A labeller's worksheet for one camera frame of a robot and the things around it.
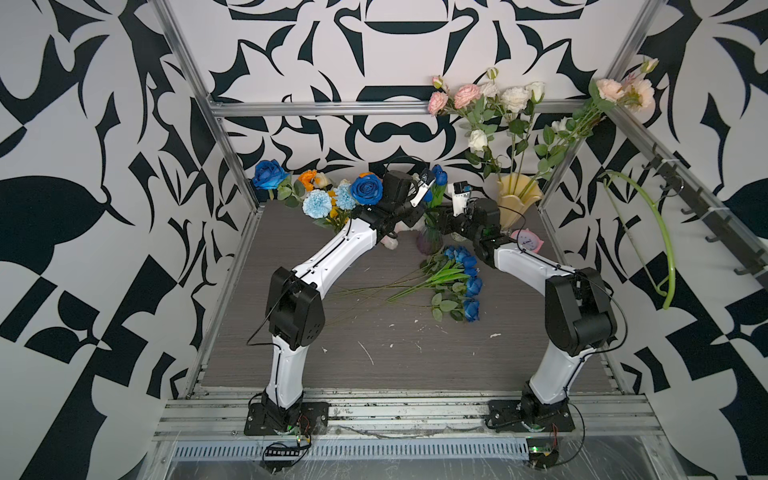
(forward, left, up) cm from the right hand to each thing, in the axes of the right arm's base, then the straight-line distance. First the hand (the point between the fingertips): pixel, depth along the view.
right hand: (433, 203), depth 90 cm
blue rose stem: (-21, -1, -20) cm, 29 cm away
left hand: (0, +7, +5) cm, 8 cm away
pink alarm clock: (+1, -35, -20) cm, 41 cm away
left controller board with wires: (-59, +40, -25) cm, 76 cm away
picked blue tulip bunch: (-16, -5, -17) cm, 24 cm away
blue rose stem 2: (-25, -10, -19) cm, 32 cm away
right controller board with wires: (-59, -22, -23) cm, 67 cm away
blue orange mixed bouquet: (-11, +28, +13) cm, 33 cm away
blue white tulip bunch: (-2, +1, +7) cm, 7 cm away
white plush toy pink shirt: (0, +13, -18) cm, 22 cm away
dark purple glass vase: (-2, 0, -16) cm, 16 cm away
